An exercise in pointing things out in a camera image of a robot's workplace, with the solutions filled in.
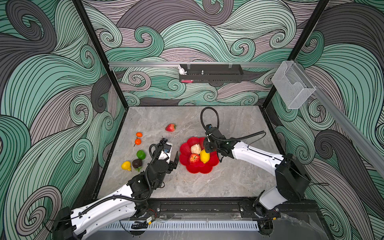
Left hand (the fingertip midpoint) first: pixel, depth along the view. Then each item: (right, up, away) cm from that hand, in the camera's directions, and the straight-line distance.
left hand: (169, 149), depth 75 cm
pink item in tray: (+9, +39, +13) cm, 42 cm away
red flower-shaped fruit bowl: (+15, -13, +11) cm, 23 cm away
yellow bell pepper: (-26, -12, +10) cm, 30 cm away
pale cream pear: (+14, -3, +13) cm, 19 cm away
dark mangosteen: (-19, -10, +8) cm, 23 cm away
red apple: (+13, -8, +10) cm, 18 cm away
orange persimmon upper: (-25, +4, +27) cm, 37 cm away
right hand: (+20, +1, +12) cm, 23 cm away
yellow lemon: (+19, -7, +10) cm, 23 cm away
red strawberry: (-3, +9, +28) cm, 30 cm away
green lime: (-19, -6, +13) cm, 24 cm away
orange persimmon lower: (-24, 0, +23) cm, 33 cm away
